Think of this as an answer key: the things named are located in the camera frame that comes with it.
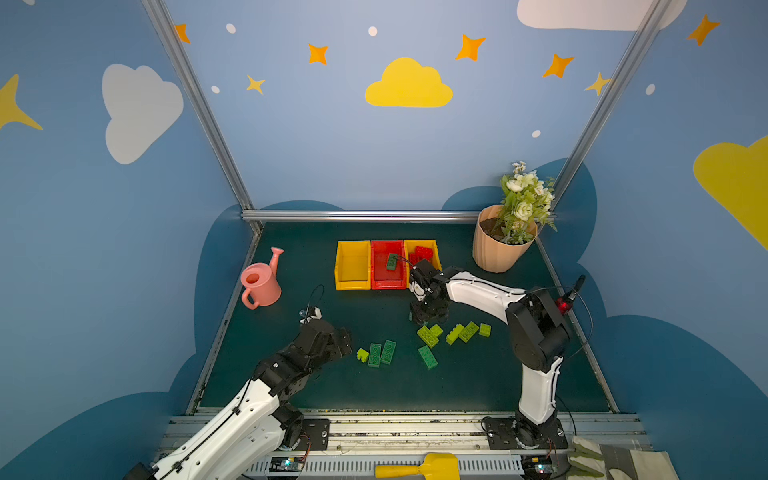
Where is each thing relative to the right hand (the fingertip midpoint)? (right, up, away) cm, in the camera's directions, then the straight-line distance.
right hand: (424, 314), depth 94 cm
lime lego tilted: (+9, -5, -4) cm, 11 cm away
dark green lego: (-10, +17, +16) cm, 25 cm away
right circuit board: (+25, -32, -23) cm, 47 cm away
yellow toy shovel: (0, -31, -25) cm, 40 cm away
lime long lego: (+1, -6, -3) cm, 7 cm away
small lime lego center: (+4, -5, -2) cm, 6 cm away
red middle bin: (-14, +11, +11) cm, 21 cm away
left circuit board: (-36, -31, -23) cm, 53 cm away
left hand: (-23, -4, -14) cm, 27 cm away
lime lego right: (+13, -5, -3) cm, 15 cm away
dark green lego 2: (0, -11, -8) cm, 14 cm away
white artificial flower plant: (+31, +34, -4) cm, 46 cm away
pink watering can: (-51, +11, -3) cm, 52 cm away
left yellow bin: (-25, +14, +14) cm, 32 cm away
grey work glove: (+37, -30, -24) cm, 53 cm away
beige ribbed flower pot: (+23, +20, +5) cm, 31 cm away
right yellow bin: (-3, +22, +13) cm, 26 cm away
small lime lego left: (-19, -10, -8) cm, 23 cm away
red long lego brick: (-2, +18, +12) cm, 22 cm away
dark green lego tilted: (-11, -10, -8) cm, 17 cm away
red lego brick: (+1, +20, +13) cm, 24 cm away
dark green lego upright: (-16, -11, -8) cm, 21 cm away
